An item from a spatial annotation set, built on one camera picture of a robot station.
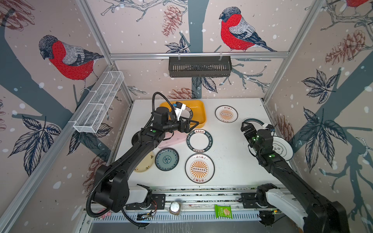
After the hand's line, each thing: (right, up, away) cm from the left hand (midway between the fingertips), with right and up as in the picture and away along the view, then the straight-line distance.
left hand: (193, 122), depth 74 cm
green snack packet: (+15, -44, -4) cm, 47 cm away
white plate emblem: (+59, -18, +19) cm, 65 cm away
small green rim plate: (+5, -14, +23) cm, 27 cm away
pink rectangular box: (-8, -7, -3) cm, 11 cm away
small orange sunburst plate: (+27, +4, +38) cm, 46 cm away
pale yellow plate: (-28, -26, +12) cm, 40 cm away
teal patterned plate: (-16, -24, +15) cm, 33 cm away
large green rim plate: (-4, +4, +38) cm, 38 cm away
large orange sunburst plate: (+4, -29, +11) cm, 31 cm away
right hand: (+29, -4, +8) cm, 31 cm away
